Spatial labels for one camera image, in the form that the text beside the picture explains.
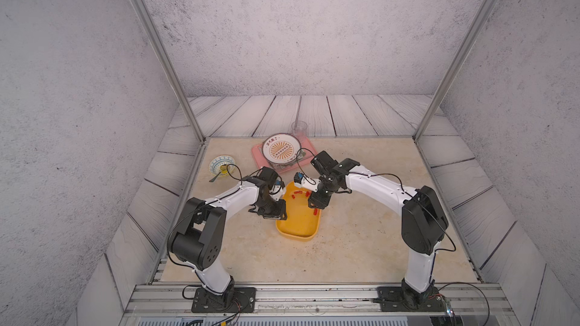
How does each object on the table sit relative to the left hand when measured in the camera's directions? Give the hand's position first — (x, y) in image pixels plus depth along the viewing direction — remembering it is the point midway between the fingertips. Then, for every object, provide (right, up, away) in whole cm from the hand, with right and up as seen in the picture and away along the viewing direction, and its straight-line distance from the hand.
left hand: (286, 217), depth 88 cm
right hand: (+11, +8, -1) cm, 13 cm away
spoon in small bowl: (-32, +14, +11) cm, 36 cm away
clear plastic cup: (+5, +38, +32) cm, 49 cm away
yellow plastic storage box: (+6, -1, -1) cm, 6 cm away
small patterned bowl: (-31, +20, +20) cm, 41 cm away
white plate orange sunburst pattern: (-4, +27, +27) cm, 38 cm away
